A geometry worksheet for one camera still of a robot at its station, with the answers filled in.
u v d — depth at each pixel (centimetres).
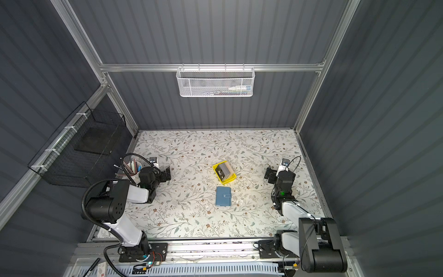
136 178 75
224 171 94
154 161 85
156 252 72
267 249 74
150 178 76
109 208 47
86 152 75
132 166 91
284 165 75
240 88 91
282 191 68
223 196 89
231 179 94
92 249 78
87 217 47
